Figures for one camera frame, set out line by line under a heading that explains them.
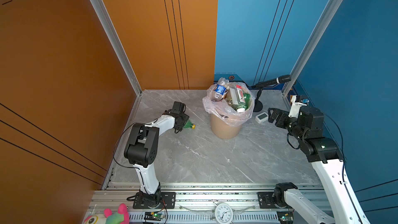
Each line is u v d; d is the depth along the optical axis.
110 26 0.84
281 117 0.59
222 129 0.91
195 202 0.75
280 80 0.86
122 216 0.67
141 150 0.50
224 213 0.67
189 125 0.98
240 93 0.76
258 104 1.09
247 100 0.79
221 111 0.72
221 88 0.81
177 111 0.79
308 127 0.47
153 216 0.70
